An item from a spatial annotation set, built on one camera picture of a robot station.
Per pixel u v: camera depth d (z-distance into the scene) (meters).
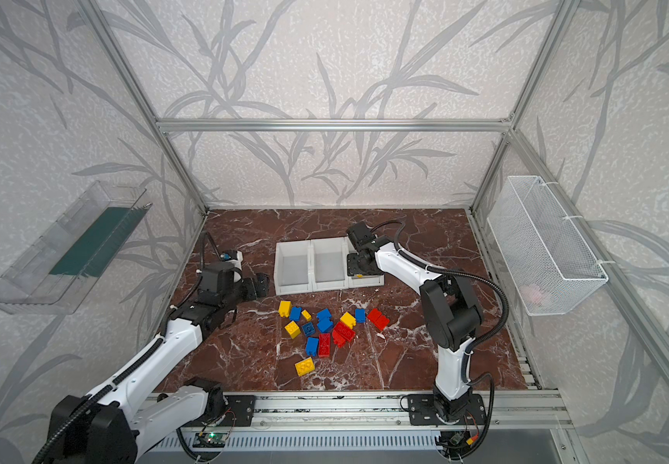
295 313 0.91
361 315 0.91
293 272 1.00
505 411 0.75
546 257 0.62
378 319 0.89
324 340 0.85
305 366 0.81
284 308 0.90
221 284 0.65
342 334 0.85
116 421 0.41
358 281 0.92
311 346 0.83
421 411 0.73
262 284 0.77
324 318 0.88
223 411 0.71
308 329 0.86
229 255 0.74
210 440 0.71
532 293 0.72
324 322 0.87
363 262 0.68
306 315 0.89
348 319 0.87
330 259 1.03
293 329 0.85
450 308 0.49
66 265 0.65
